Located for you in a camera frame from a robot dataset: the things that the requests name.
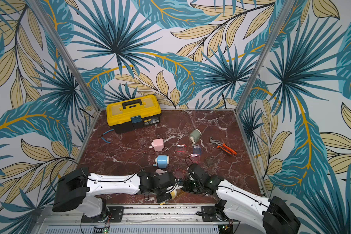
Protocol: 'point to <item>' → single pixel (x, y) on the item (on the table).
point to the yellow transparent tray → (179, 192)
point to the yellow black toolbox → (132, 114)
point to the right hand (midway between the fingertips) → (181, 188)
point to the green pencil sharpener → (195, 136)
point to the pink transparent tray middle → (195, 158)
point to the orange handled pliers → (223, 146)
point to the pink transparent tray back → (181, 147)
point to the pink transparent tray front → (179, 173)
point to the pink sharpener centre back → (158, 144)
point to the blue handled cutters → (106, 132)
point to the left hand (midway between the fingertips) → (166, 195)
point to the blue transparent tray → (197, 150)
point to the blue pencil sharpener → (162, 161)
